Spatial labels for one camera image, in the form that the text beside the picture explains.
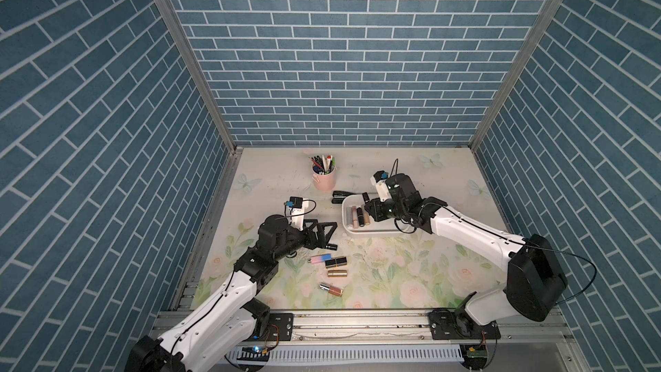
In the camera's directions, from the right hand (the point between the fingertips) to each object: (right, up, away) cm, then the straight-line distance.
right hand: (368, 207), depth 84 cm
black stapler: (-10, +2, +18) cm, 21 cm away
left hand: (-11, -5, -8) cm, 15 cm away
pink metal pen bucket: (-16, +8, +16) cm, 23 cm away
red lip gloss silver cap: (-12, -25, -5) cm, 28 cm away
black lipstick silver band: (-2, -6, +12) cm, 13 cm away
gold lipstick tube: (-10, -21, -1) cm, 24 cm away
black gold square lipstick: (-10, -18, 0) cm, 21 cm away
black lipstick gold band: (-1, +3, 0) cm, 3 cm away
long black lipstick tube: (-12, -14, +5) cm, 19 cm away
